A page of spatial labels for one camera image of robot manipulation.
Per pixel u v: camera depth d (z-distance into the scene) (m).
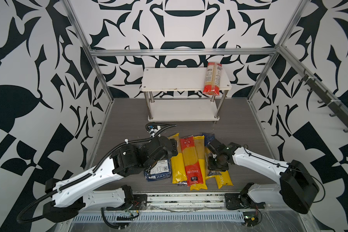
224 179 0.79
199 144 0.89
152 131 0.52
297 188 0.42
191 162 0.82
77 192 0.39
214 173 0.78
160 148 0.43
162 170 0.78
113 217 0.71
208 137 0.94
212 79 0.78
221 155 0.62
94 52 0.92
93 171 0.40
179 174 0.78
